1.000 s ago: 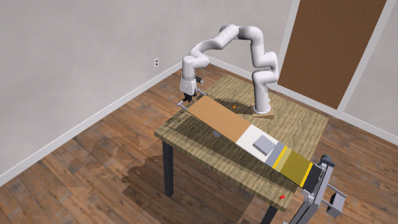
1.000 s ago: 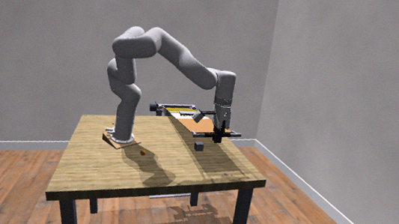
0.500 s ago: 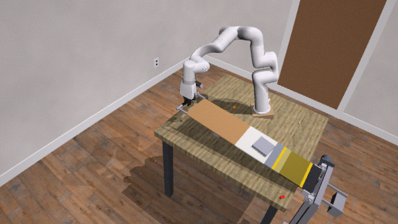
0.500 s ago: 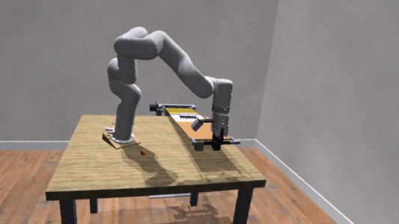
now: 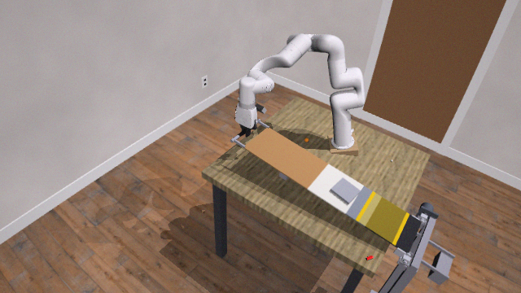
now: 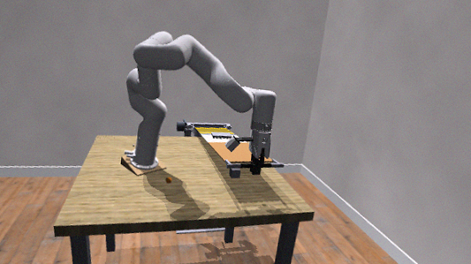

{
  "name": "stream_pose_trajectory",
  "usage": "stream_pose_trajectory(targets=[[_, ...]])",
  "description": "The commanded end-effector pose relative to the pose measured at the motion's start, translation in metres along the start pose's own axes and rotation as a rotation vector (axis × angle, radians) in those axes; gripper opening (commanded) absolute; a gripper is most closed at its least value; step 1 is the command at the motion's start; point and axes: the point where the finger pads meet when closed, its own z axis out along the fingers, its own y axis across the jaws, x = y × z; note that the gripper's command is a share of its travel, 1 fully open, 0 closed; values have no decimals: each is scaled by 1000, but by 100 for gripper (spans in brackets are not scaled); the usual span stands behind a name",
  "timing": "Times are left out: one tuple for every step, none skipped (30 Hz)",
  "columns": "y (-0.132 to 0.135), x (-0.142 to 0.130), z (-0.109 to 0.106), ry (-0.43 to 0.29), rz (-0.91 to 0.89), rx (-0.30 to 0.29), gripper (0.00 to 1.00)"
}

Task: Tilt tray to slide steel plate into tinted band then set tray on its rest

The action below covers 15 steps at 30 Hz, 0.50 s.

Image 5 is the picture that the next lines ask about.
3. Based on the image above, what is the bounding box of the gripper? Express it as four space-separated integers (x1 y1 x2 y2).
235 104 257 138

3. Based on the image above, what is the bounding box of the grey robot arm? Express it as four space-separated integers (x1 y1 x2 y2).
238 33 365 150

